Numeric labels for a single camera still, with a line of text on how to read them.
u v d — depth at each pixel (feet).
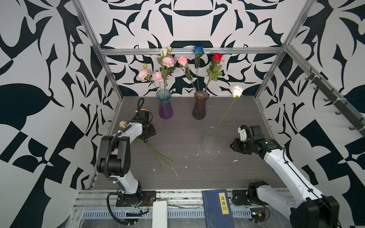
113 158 1.54
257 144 1.91
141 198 2.29
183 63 2.71
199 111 3.33
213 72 2.87
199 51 2.79
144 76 2.79
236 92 2.14
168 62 2.76
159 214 2.15
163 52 2.85
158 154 2.92
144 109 3.47
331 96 1.95
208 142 2.83
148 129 2.85
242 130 2.49
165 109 3.26
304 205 1.32
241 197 2.44
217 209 2.33
